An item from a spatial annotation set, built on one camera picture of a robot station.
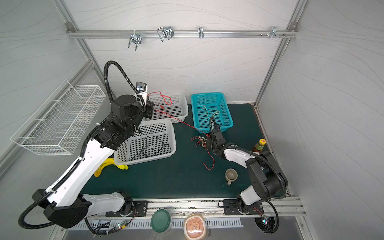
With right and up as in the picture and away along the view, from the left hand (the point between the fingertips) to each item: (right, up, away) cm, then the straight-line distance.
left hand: (147, 94), depth 65 cm
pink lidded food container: (+21, -60, +2) cm, 63 cm away
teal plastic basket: (+30, 0, +53) cm, 61 cm away
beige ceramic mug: (+41, -43, +19) cm, 63 cm away
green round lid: (+6, -54, -2) cm, 55 cm away
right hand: (+33, -22, +29) cm, 49 cm away
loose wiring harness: (-13, -61, +4) cm, 62 cm away
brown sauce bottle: (+56, -26, +15) cm, 64 cm away
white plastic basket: (-1, -19, +37) cm, 41 cm away
